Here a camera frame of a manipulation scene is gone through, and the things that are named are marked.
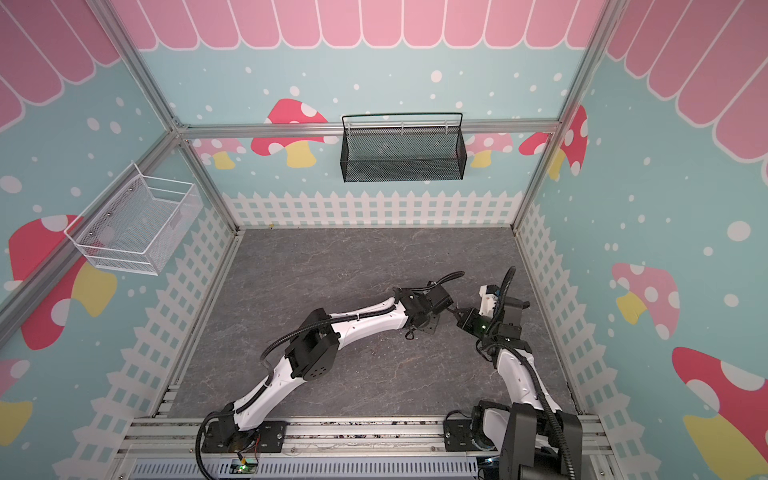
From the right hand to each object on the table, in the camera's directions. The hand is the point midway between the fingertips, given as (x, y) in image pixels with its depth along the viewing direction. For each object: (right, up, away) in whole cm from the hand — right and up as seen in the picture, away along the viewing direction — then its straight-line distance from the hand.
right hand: (455, 309), depth 86 cm
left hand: (-8, -6, +8) cm, 13 cm away
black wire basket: (-15, +50, +8) cm, 53 cm away
